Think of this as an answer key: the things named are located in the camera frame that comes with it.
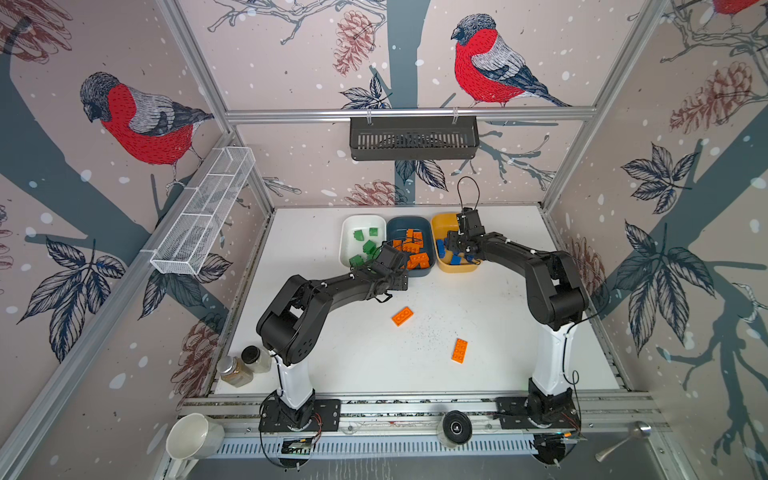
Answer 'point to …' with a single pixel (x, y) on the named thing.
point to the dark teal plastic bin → (415, 236)
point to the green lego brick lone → (356, 261)
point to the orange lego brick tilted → (402, 316)
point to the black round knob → (457, 427)
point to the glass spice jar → (238, 371)
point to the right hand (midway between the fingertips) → (456, 241)
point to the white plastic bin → (358, 229)
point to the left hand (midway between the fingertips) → (396, 276)
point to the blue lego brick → (441, 248)
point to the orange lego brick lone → (459, 350)
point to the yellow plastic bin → (448, 260)
